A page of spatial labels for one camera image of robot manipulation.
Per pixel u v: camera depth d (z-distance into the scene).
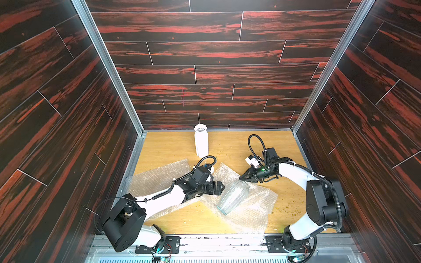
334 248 0.74
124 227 0.42
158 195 0.50
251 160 0.84
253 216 0.82
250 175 0.78
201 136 0.93
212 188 0.73
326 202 0.96
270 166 0.69
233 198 0.80
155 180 0.95
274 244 0.73
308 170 0.54
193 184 0.65
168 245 0.73
